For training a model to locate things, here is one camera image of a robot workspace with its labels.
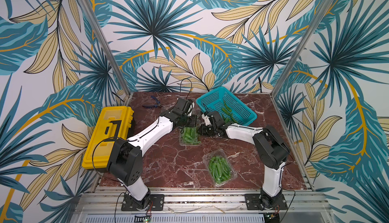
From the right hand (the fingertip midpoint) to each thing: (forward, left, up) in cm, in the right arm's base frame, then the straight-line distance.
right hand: (197, 130), depth 94 cm
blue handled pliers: (+23, +34, -3) cm, 42 cm away
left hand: (-1, +1, +11) cm, 11 cm away
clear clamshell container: (-4, +6, +1) cm, 7 cm away
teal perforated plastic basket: (+18, -26, -2) cm, 32 cm away
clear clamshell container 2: (-22, -12, -3) cm, 25 cm away
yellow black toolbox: (-2, +46, +13) cm, 47 cm away
